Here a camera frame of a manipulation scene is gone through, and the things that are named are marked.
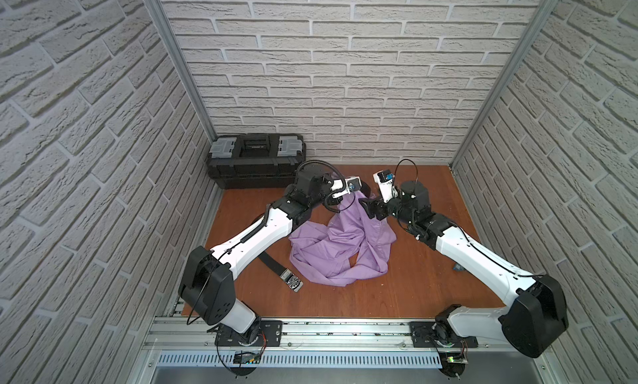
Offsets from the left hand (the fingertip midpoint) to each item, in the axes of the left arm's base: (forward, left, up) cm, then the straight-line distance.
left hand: (344, 172), depth 78 cm
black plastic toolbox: (+17, +36, -13) cm, 42 cm away
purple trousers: (-14, -1, -25) cm, 29 cm away
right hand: (-4, -10, -6) cm, 12 cm away
